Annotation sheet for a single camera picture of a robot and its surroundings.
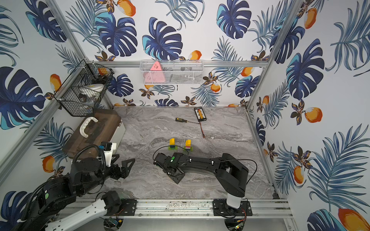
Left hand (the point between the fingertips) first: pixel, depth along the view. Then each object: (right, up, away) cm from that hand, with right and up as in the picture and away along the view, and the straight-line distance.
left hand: (126, 156), depth 62 cm
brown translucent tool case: (-31, +10, +25) cm, 42 cm away
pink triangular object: (+6, +44, +28) cm, 53 cm away
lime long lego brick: (+29, -2, +32) cm, 44 cm away
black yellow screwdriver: (+25, +16, +48) cm, 57 cm away
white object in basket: (-27, +33, +18) cm, 46 cm away
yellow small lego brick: (+17, +3, +28) cm, 33 cm away
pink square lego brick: (+27, -1, +29) cm, 40 cm away
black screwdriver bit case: (+37, +21, +52) cm, 67 cm away
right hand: (+16, -15, +19) cm, 29 cm away
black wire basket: (-37, +33, +24) cm, 55 cm away
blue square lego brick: (+17, -1, +32) cm, 36 cm away
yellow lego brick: (+27, +2, +28) cm, 39 cm away
